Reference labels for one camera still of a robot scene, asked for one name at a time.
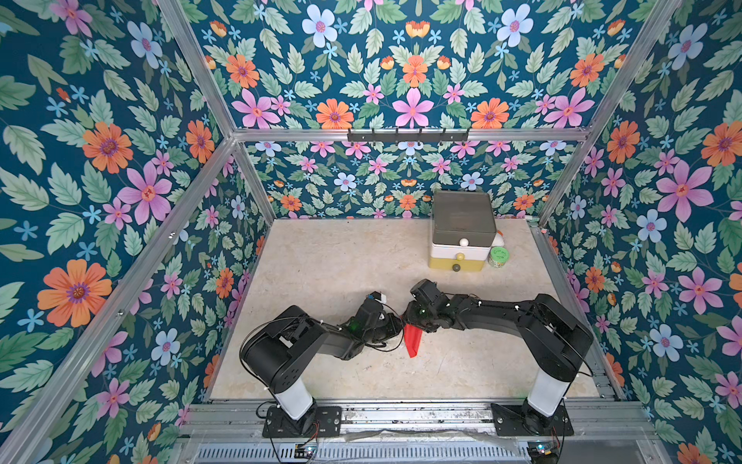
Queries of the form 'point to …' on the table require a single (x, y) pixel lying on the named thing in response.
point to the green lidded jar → (498, 256)
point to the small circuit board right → (542, 449)
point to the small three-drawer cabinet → (463, 228)
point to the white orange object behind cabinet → (499, 240)
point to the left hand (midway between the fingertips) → (408, 323)
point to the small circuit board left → (303, 452)
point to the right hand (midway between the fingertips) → (405, 319)
